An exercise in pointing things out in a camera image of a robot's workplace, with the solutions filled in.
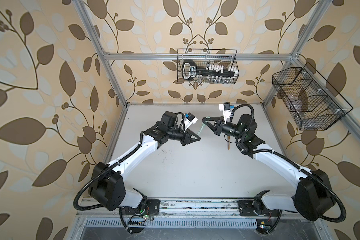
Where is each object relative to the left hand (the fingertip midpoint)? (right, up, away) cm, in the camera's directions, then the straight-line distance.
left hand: (199, 136), depth 73 cm
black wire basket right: (+57, +16, +1) cm, 59 cm away
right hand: (+1, +7, -3) cm, 7 cm away
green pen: (+1, +5, -2) cm, 6 cm away
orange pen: (+13, -3, -3) cm, 14 cm away
